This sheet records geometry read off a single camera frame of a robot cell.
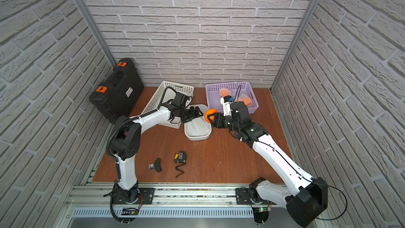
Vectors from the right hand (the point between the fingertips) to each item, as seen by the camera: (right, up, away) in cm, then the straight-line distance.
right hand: (215, 116), depth 75 cm
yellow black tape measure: (-18, -23, +8) cm, 31 cm away
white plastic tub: (-14, -12, +19) cm, 26 cm away
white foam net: (-8, -7, +17) cm, 20 cm away
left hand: (-7, 0, +18) cm, 19 cm away
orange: (-3, +2, -2) cm, 4 cm away
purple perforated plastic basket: (+3, +16, +42) cm, 45 cm away
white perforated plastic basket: (-24, +9, -4) cm, 26 cm away
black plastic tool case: (-56, +9, +10) cm, 57 cm away
